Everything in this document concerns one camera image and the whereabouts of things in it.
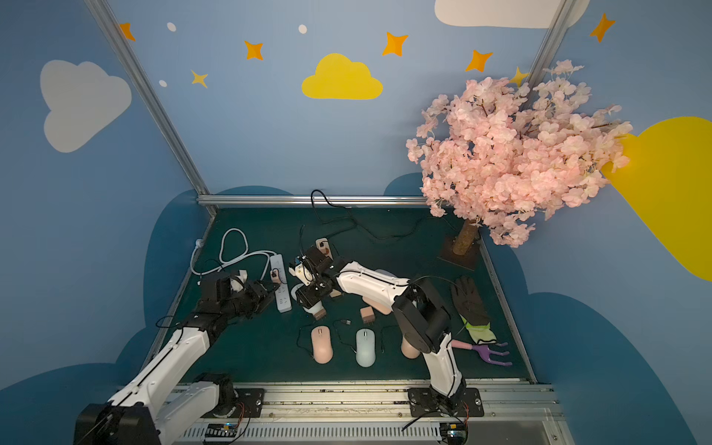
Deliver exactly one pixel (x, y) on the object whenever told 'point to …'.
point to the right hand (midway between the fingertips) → (308, 293)
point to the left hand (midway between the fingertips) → (279, 285)
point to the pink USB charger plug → (367, 314)
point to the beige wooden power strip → (322, 244)
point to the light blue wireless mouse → (365, 347)
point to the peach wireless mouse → (385, 309)
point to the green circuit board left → (225, 429)
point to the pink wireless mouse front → (322, 346)
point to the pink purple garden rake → (484, 350)
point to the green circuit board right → (455, 433)
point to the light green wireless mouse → (294, 289)
